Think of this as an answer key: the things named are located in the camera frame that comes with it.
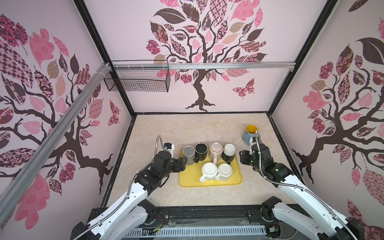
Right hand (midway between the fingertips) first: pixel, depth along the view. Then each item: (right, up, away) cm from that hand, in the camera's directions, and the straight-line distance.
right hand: (241, 151), depth 80 cm
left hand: (-33, -6, -1) cm, 33 cm away
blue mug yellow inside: (+13, +10, +24) cm, 29 cm away
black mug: (-22, -2, +7) cm, 23 cm away
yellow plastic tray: (-29, -17, +5) cm, 34 cm away
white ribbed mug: (-17, -11, +1) cm, 20 cm away
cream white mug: (-9, -12, +2) cm, 15 cm away
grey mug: (-29, -1, +5) cm, 30 cm away
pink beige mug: (-14, -2, +5) cm, 15 cm away
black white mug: (-6, -3, +8) cm, 10 cm away
